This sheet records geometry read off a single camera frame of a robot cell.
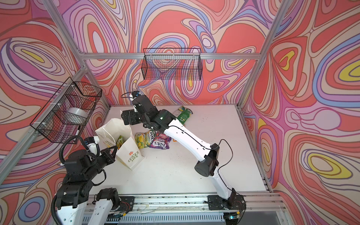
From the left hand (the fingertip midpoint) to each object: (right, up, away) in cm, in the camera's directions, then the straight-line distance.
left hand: (118, 147), depth 67 cm
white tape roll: (-23, +15, +3) cm, 28 cm away
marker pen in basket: (-25, +6, +6) cm, 26 cm away
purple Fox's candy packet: (+17, -1, +26) cm, 31 cm away
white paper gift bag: (+2, -3, +5) cm, 6 cm away
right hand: (+5, +14, +2) cm, 15 cm away
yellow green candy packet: (+5, -1, +28) cm, 28 cm away
